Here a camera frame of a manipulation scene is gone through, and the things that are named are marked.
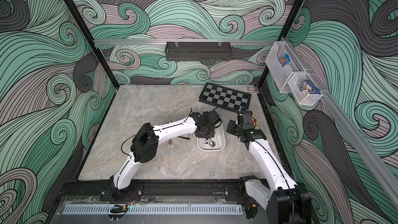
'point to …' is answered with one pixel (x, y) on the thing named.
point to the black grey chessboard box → (224, 97)
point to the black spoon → (185, 138)
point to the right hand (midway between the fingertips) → (234, 126)
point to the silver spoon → (211, 143)
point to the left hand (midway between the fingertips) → (211, 133)
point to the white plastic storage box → (218, 138)
